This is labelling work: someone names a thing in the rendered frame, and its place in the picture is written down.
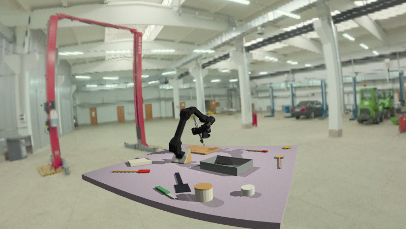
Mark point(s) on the grey cylinder with orange top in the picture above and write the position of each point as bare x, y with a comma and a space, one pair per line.
203, 192

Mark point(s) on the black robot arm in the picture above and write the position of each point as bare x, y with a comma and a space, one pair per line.
175, 142

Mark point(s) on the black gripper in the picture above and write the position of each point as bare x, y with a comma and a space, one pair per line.
196, 131

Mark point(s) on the black spatula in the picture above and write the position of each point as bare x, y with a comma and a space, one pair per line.
180, 187

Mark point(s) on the short grey cylinder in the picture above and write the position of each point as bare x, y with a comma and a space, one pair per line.
247, 190

